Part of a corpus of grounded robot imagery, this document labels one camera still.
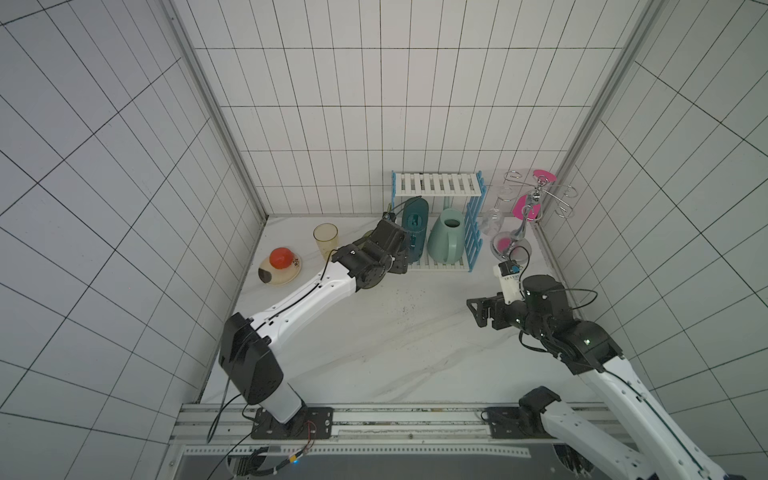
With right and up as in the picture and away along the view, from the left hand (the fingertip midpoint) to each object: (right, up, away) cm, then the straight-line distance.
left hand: (386, 259), depth 80 cm
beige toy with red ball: (-38, -5, +23) cm, 44 cm away
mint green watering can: (+19, +6, +12) cm, 24 cm away
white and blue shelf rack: (+19, +23, +12) cm, 32 cm away
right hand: (+21, -9, -8) cm, 25 cm away
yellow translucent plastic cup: (-20, +6, +16) cm, 26 cm away
